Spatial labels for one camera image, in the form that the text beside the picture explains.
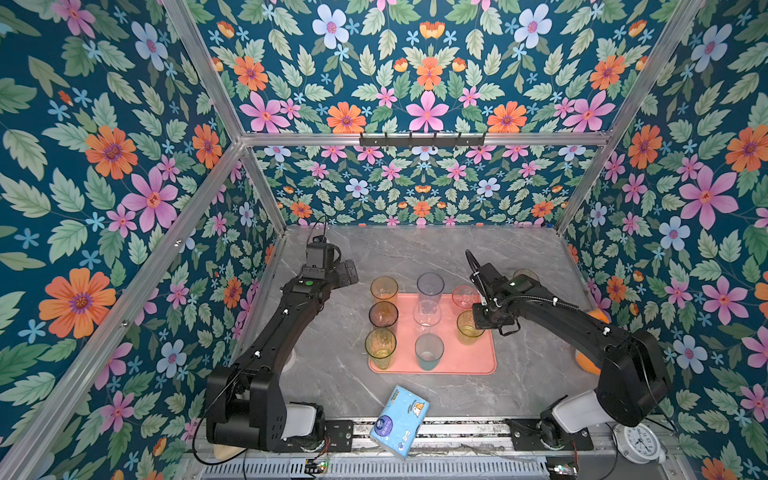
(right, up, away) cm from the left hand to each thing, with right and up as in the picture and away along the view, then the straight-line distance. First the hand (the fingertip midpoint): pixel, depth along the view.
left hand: (343, 262), depth 84 cm
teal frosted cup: (+25, -26, +1) cm, 36 cm away
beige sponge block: (-25, -44, -15) cm, 53 cm away
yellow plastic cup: (+12, -8, +1) cm, 14 cm away
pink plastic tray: (+39, -29, +2) cm, 49 cm away
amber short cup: (+57, -3, +12) cm, 59 cm away
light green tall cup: (+11, -23, -2) cm, 26 cm away
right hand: (+40, -17, +1) cm, 43 cm away
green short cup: (+37, -22, +4) cm, 43 cm away
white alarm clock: (+73, -43, -15) cm, 86 cm away
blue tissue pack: (+17, -38, -14) cm, 44 cm away
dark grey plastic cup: (+11, -16, +3) cm, 19 cm away
